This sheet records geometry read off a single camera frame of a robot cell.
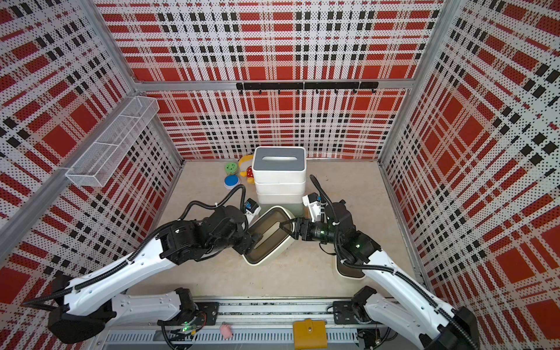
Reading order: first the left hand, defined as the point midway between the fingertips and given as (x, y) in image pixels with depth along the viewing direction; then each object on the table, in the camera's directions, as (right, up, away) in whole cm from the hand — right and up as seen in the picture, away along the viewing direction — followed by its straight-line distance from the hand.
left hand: (254, 231), depth 69 cm
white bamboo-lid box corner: (+8, +14, +3) cm, 17 cm away
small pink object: (-9, -32, 0) cm, 33 cm away
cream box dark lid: (+7, -1, -3) cm, 7 cm away
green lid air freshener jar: (-20, +23, +42) cm, 52 cm away
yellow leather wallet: (+18, -33, 0) cm, 38 cm away
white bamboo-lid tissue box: (+8, +11, +11) cm, 17 cm away
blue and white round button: (-20, +16, +41) cm, 48 cm away
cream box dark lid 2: (+32, -16, +7) cm, 37 cm away
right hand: (+11, +1, 0) cm, 11 cm away
